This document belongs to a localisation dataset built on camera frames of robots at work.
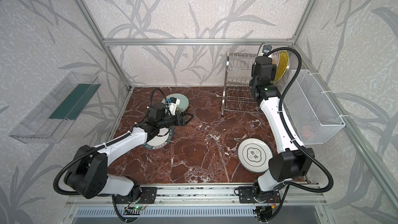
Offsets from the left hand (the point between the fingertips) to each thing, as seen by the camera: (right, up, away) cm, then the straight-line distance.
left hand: (191, 112), depth 82 cm
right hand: (+38, +26, -10) cm, 48 cm away
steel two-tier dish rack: (+30, +10, +27) cm, 41 cm away
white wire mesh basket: (+52, 0, -20) cm, 55 cm away
